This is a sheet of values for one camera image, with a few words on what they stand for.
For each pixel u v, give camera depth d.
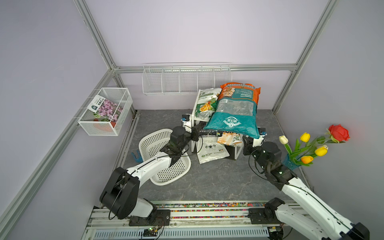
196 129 0.73
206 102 0.69
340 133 0.61
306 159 0.61
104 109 0.74
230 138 0.80
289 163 0.73
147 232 0.71
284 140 0.69
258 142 0.65
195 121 0.71
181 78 0.99
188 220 0.74
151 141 0.99
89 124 0.70
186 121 0.69
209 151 0.94
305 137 0.69
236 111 0.65
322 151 0.64
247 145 0.65
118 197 0.42
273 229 0.72
